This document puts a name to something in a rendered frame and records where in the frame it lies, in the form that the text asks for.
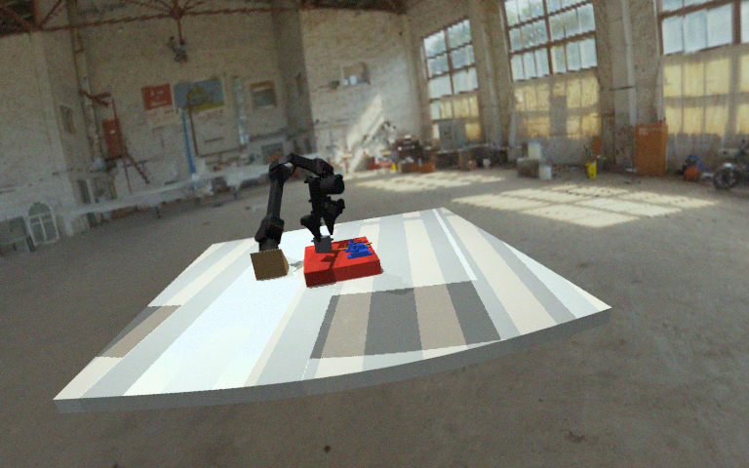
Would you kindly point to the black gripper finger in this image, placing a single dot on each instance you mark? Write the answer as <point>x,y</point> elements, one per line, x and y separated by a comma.
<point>315,230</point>
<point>330,222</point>

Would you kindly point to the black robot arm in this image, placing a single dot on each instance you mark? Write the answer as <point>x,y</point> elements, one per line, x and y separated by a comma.
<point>269,235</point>

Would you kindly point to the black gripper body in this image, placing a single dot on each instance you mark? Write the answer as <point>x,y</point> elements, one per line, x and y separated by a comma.
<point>316,216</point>

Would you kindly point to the red flat deck plate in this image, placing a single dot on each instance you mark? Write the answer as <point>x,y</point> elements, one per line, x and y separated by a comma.
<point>357,261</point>

